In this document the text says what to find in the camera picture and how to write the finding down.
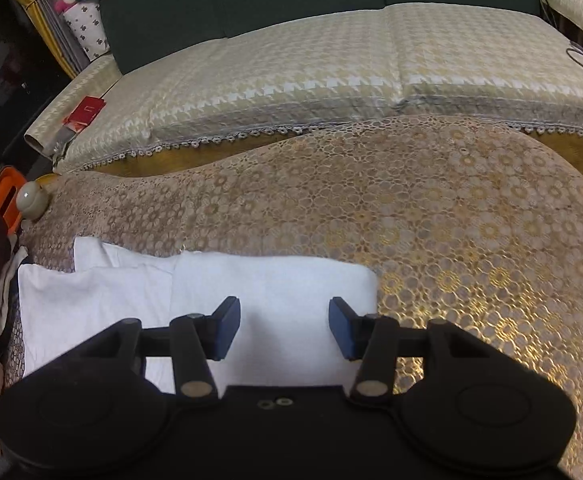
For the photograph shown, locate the round white ornament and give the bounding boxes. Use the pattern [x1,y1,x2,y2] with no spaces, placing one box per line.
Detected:
[17,182,49,221]

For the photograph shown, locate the white printed sweatshirt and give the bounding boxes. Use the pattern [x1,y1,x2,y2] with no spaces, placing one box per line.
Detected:
[18,236,378,396]

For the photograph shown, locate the white and black cloth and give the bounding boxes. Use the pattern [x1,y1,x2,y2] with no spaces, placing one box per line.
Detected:
[0,245,29,341]

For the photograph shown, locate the orange plastic box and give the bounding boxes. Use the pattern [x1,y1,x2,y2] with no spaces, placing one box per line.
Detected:
[0,167,26,233]

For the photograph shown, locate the cream houndstooth sofa cover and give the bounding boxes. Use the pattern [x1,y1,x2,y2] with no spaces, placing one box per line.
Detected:
[24,2,583,178]

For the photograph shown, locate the red booklet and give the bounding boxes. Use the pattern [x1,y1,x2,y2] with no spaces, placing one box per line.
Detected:
[62,96,107,131]

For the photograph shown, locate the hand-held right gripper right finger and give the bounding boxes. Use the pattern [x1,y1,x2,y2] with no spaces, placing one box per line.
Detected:
[328,297,509,401]

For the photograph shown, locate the white patterned bag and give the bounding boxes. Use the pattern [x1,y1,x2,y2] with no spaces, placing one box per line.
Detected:
[64,1,112,61]

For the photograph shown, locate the gold floral tablecloth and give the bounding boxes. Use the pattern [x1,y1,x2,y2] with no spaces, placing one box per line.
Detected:
[1,115,583,480]

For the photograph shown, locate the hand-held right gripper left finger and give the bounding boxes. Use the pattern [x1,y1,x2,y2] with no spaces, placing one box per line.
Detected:
[68,296,242,399]

